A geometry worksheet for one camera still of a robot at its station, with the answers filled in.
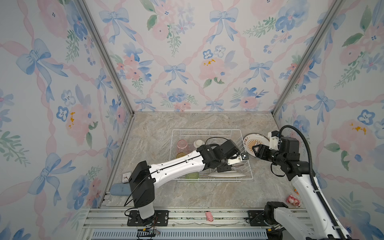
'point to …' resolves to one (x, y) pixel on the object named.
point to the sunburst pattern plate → (253, 139)
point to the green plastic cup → (193, 175)
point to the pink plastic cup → (182, 147)
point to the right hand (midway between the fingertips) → (257, 147)
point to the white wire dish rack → (211, 136)
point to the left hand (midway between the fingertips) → (228, 158)
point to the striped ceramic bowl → (198, 143)
